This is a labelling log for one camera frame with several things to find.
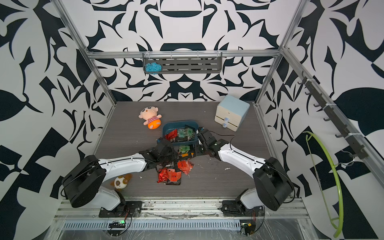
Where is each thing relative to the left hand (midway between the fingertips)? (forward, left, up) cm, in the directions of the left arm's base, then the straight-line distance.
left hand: (177, 151), depth 88 cm
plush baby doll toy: (+27, +19, +2) cm, 33 cm away
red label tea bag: (-13, +2, -4) cm, 14 cm away
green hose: (-36, -56, +23) cm, 70 cm away
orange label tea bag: (-1, -4, -4) cm, 6 cm away
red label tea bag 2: (-7, -5, -4) cm, 10 cm away
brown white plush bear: (-15, +29, -2) cm, 33 cm away
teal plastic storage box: (+18, +6, 0) cm, 19 cm away
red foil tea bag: (-13, +8, -2) cm, 15 cm away
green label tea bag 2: (+14, -6, -2) cm, 16 cm away
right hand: (+1, -10, +3) cm, 10 cm away
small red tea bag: (+12, +4, -2) cm, 13 cm away
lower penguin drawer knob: (+19, -31, -2) cm, 37 cm away
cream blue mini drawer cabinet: (+21, -34, +9) cm, 41 cm away
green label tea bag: (+3, -4, -4) cm, 7 cm away
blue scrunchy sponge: (+41, +13, +29) cm, 52 cm away
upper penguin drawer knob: (+20, -32, +3) cm, 38 cm away
